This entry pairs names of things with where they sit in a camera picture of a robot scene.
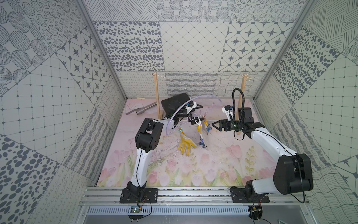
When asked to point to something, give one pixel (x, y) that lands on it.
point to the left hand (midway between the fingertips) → (207, 115)
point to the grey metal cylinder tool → (141, 110)
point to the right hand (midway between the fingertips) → (217, 125)
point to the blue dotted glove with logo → (200, 131)
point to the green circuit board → (136, 209)
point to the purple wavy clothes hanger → (171, 119)
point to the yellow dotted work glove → (185, 143)
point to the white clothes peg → (199, 122)
